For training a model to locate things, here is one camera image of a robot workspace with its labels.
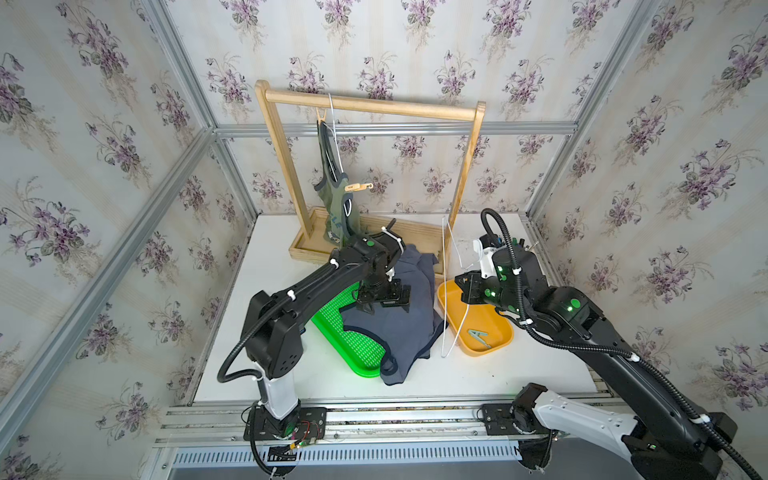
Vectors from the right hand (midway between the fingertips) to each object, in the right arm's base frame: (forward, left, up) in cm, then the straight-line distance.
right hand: (461, 278), depth 68 cm
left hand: (-1, +15, -14) cm, 20 cm away
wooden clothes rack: (+33, +48, -26) cm, 64 cm away
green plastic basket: (-8, +25, -27) cm, 38 cm away
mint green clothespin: (-2, -10, -27) cm, 29 cm away
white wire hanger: (+26, 0, -10) cm, 28 cm away
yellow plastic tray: (0, -10, -27) cm, 28 cm away
